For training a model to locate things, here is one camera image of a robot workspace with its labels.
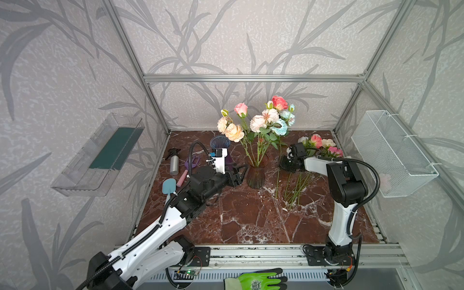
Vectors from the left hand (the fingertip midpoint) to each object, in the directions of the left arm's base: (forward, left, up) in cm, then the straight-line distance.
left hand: (243, 166), depth 69 cm
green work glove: (-34, -7, -26) cm, 44 cm away
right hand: (+20, -21, -28) cm, 40 cm away
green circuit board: (-31, +23, -29) cm, 48 cm away
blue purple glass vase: (+22, +10, -11) cm, 26 cm away
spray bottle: (+21, +39, -27) cm, 51 cm away
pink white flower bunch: (+8, -30, -27) cm, 41 cm away
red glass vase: (+8, -6, -18) cm, 20 cm away
